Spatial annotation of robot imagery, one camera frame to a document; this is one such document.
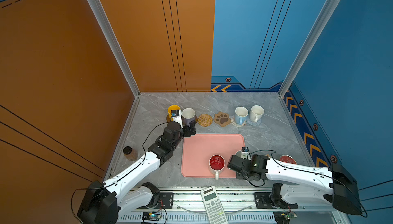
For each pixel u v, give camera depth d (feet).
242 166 1.92
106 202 1.28
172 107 3.26
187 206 2.39
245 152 2.37
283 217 2.31
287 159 2.73
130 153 2.65
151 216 2.32
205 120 3.39
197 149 3.10
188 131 2.33
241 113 3.27
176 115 2.23
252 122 3.35
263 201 2.38
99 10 2.53
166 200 2.40
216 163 2.70
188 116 3.36
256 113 3.14
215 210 2.30
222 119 3.44
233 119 3.37
